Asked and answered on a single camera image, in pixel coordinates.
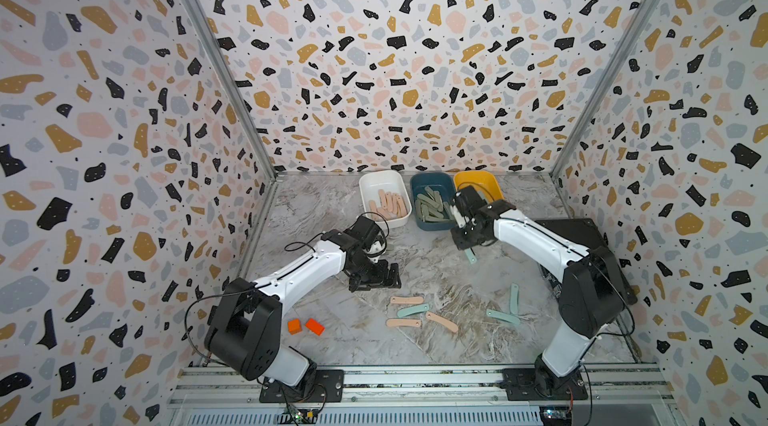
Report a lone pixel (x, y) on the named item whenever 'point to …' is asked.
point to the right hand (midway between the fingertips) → (463, 235)
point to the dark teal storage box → (442, 183)
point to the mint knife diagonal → (470, 255)
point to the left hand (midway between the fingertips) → (390, 284)
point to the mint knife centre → (412, 310)
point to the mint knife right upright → (514, 298)
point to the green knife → (429, 192)
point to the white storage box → (386, 192)
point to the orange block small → (294, 326)
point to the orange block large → (314, 326)
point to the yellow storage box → (481, 180)
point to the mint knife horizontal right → (504, 316)
